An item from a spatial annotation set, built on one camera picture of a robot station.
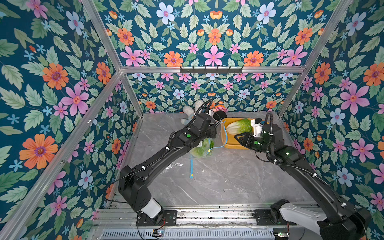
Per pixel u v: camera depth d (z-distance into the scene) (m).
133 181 0.41
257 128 0.65
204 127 0.58
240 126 1.01
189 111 1.14
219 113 1.11
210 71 0.93
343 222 0.37
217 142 0.86
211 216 0.75
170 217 0.73
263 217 0.73
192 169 0.90
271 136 0.52
